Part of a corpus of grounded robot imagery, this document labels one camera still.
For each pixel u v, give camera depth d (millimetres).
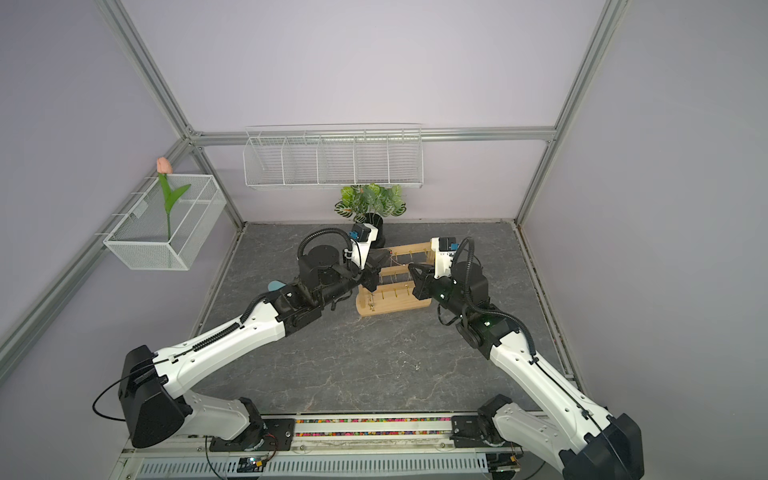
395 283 913
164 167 789
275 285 1019
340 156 991
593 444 384
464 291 517
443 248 623
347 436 752
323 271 513
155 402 385
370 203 938
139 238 753
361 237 576
